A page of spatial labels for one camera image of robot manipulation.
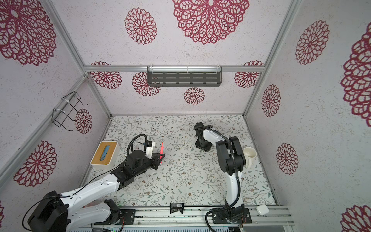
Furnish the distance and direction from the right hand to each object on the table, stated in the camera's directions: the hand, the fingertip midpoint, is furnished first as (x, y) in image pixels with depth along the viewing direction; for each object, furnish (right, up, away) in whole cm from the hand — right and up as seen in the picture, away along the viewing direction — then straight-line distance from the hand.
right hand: (201, 146), depth 100 cm
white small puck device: (+29, -31, -24) cm, 49 cm away
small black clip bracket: (-17, -29, -25) cm, 42 cm away
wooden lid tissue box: (-62, -5, -9) cm, 63 cm away
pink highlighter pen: (-24, -1, -21) cm, 32 cm away
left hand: (-24, -4, -19) cm, 31 cm away
